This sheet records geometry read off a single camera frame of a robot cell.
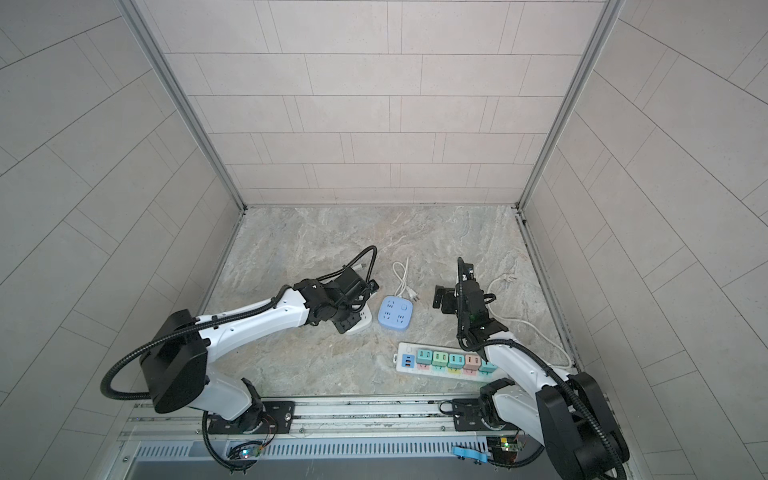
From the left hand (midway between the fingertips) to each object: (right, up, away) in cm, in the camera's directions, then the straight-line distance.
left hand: (359, 311), depth 83 cm
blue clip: (+28, -27, -18) cm, 43 cm away
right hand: (+26, +6, +5) cm, 27 cm away
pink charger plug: (+30, -10, -10) cm, 33 cm away
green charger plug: (+22, -10, -9) cm, 25 cm away
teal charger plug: (+18, -9, -8) cm, 22 cm away
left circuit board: (-23, -26, -18) cm, 39 cm away
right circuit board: (+35, -28, -15) cm, 47 cm away
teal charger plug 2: (+26, -10, -10) cm, 29 cm away
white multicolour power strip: (+13, -11, -5) cm, 17 cm away
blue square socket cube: (+10, -1, +3) cm, 11 cm away
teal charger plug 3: (+33, -11, -10) cm, 36 cm away
